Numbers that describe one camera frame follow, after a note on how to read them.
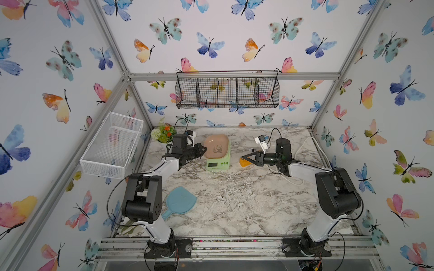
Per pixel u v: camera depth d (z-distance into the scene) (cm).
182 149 74
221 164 89
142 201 47
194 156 83
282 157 75
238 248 76
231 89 98
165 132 93
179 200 89
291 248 74
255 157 82
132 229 77
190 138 84
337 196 49
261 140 81
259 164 79
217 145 92
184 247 74
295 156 104
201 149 82
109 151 86
